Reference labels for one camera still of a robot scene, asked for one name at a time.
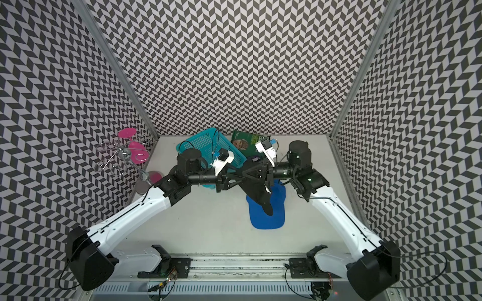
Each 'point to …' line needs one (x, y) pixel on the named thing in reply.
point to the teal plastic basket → (213, 144)
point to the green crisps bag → (245, 143)
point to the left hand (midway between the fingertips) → (241, 176)
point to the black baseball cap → (258, 190)
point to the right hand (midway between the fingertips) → (245, 177)
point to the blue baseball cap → (260, 219)
